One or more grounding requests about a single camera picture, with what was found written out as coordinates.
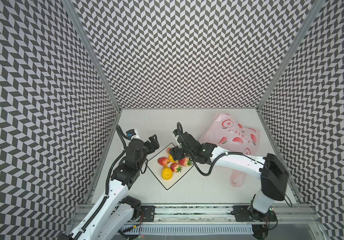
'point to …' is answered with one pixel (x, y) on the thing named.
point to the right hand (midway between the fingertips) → (175, 152)
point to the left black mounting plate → (149, 215)
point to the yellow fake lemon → (167, 173)
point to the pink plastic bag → (225, 131)
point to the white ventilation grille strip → (188, 229)
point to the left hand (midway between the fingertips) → (150, 139)
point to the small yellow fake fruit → (171, 159)
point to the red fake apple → (163, 161)
